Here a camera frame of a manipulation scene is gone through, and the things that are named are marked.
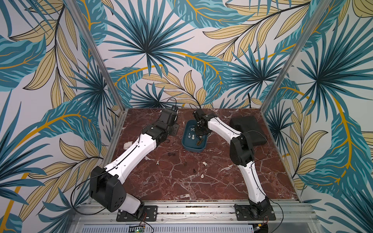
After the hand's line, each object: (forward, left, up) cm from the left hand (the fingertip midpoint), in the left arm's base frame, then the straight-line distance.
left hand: (171, 125), depth 81 cm
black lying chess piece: (-6, +1, -22) cm, 23 cm away
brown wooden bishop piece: (+3, -18, -22) cm, 28 cm away
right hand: (+10, -19, -19) cm, 28 cm away
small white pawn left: (-13, +9, -22) cm, 27 cm away
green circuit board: (-46, +15, -25) cm, 54 cm away
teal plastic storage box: (+3, -12, -23) cm, 26 cm away
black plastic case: (+16, -53, -16) cm, 58 cm away
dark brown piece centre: (-13, -8, -22) cm, 27 cm away
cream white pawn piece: (+7, -11, -20) cm, 24 cm away
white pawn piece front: (-20, -19, -22) cm, 35 cm away
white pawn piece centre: (-12, -21, -22) cm, 32 cm away
